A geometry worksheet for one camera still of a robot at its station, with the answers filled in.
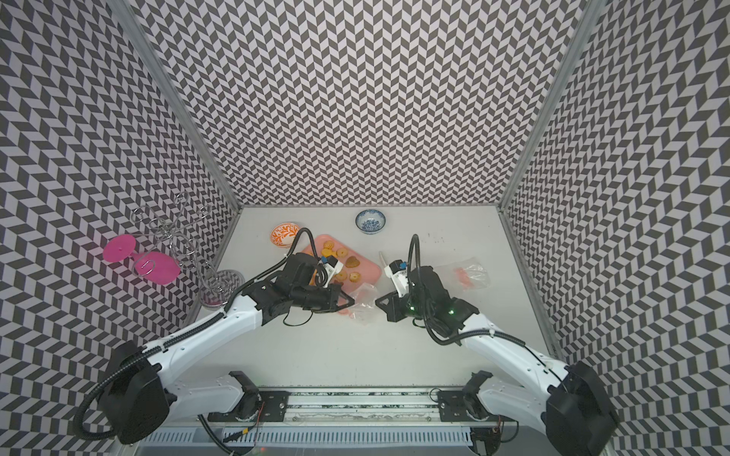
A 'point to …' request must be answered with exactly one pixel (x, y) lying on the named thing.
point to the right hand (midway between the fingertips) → (380, 307)
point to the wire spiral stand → (174, 223)
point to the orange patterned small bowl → (283, 235)
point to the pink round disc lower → (156, 267)
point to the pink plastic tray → (357, 266)
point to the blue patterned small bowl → (370, 221)
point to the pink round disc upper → (119, 248)
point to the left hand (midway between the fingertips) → (352, 306)
